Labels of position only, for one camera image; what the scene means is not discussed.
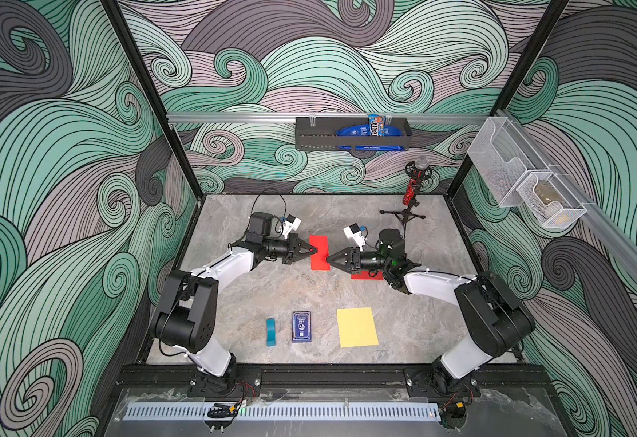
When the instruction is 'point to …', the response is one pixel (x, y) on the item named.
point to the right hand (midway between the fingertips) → (329, 261)
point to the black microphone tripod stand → (405, 215)
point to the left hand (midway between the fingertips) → (316, 249)
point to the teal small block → (270, 332)
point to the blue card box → (301, 326)
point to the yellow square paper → (357, 328)
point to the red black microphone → (417, 171)
